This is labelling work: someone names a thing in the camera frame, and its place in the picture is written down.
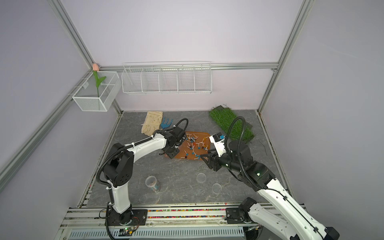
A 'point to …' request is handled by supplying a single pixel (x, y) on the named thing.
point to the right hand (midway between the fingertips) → (205, 152)
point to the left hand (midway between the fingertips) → (169, 151)
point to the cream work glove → (152, 122)
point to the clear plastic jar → (151, 182)
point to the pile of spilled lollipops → (197, 145)
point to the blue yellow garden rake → (165, 125)
